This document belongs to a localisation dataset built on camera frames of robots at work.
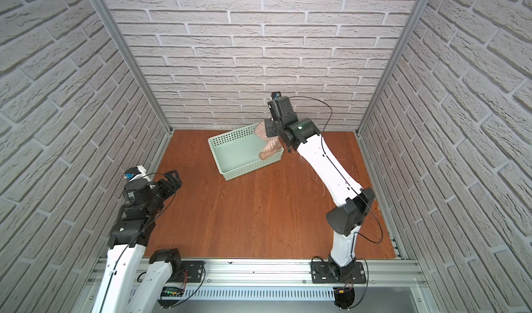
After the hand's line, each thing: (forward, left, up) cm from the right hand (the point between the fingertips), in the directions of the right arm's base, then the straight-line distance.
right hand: (266, 123), depth 75 cm
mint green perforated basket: (+16, +17, -36) cm, 43 cm away
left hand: (-14, +37, -9) cm, 41 cm away
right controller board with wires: (-52, -24, -36) cm, 68 cm away
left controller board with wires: (-47, +34, -35) cm, 68 cm away
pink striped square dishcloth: (-5, -2, -8) cm, 10 cm away
